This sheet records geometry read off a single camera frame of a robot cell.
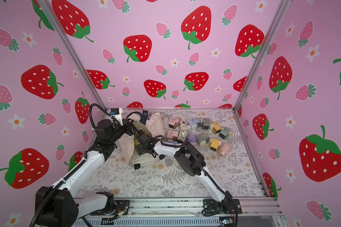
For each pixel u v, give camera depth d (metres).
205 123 1.04
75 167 0.48
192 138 0.93
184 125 1.05
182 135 0.95
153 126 0.85
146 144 0.76
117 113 0.67
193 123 1.05
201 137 0.96
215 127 1.04
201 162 0.59
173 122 1.07
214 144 0.95
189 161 0.57
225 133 0.99
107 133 0.60
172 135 0.98
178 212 0.73
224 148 0.88
